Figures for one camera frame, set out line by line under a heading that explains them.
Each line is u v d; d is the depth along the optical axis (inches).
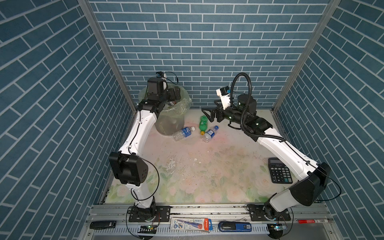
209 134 39.3
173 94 28.4
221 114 24.4
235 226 26.2
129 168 17.8
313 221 27.9
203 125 41.5
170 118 36.1
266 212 26.4
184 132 39.1
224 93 23.1
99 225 28.1
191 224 27.4
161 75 26.7
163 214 28.7
